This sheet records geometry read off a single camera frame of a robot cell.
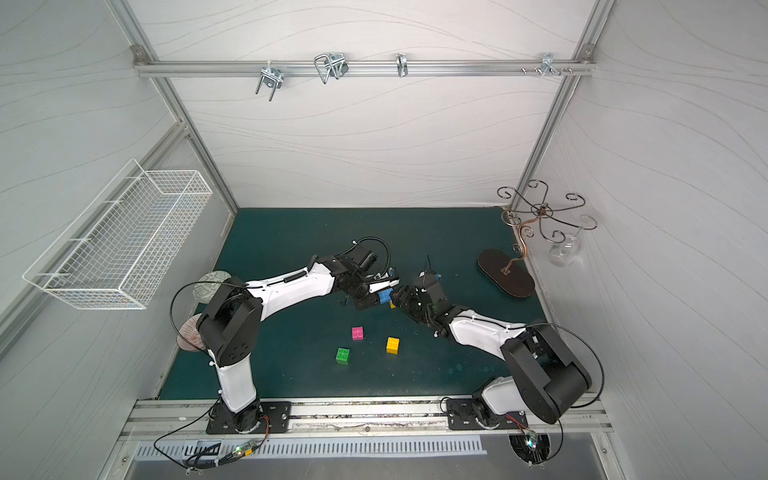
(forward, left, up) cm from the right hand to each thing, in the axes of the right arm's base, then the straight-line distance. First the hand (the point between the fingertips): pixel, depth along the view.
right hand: (395, 296), depth 88 cm
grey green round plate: (+1, +62, -3) cm, 62 cm away
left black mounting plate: (-32, +29, -5) cm, 43 cm away
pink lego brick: (-10, +10, -5) cm, 15 cm away
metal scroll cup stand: (+14, -33, +23) cm, 43 cm away
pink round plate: (-14, +58, -2) cm, 60 cm away
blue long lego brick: (0, +3, +1) cm, 3 cm away
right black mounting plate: (-29, -18, -6) cm, 35 cm away
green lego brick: (-17, +14, -3) cm, 22 cm away
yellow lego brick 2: (-14, 0, -3) cm, 14 cm away
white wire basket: (-6, +64, +26) cm, 70 cm away
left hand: (0, +6, 0) cm, 6 cm away
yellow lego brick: (0, +1, -6) cm, 6 cm away
